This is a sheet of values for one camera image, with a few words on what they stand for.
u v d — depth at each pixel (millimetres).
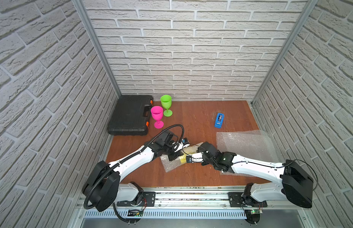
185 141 710
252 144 936
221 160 594
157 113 947
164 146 656
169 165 812
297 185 414
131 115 1033
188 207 725
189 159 699
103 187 407
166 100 1022
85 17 727
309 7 690
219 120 1033
